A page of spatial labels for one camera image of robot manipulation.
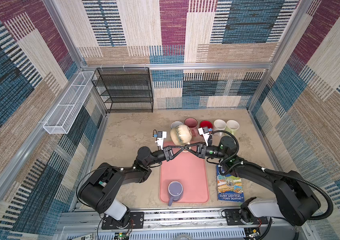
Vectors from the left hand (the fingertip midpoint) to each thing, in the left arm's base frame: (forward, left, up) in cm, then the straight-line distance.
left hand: (184, 149), depth 72 cm
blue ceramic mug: (+26, +3, -13) cm, 29 cm away
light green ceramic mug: (+27, -35, -16) cm, 46 cm away
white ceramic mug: (+27, -26, -16) cm, 41 cm away
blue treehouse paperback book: (-12, -25, -21) cm, 34 cm away
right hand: (0, 0, -1) cm, 1 cm away
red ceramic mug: (+29, -18, -15) cm, 37 cm away
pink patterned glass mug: (+28, -8, -14) cm, 33 cm away
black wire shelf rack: (+52, +39, -4) cm, 65 cm away
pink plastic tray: (-1, -4, -21) cm, 21 cm away
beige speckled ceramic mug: (+4, +2, +6) cm, 7 cm away
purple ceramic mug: (-14, +5, -15) cm, 21 cm away
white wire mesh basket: (+19, +58, +10) cm, 61 cm away
